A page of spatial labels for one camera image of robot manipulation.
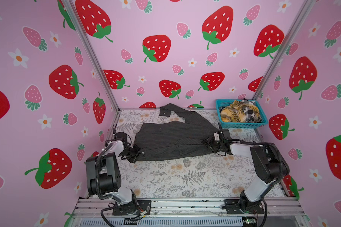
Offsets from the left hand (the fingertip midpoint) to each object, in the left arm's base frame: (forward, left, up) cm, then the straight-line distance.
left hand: (144, 154), depth 90 cm
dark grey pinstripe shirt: (+13, -6, -3) cm, 15 cm away
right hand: (+9, -38, 0) cm, 39 cm away
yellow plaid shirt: (+33, -67, +6) cm, 75 cm away
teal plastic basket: (+24, -58, +2) cm, 63 cm away
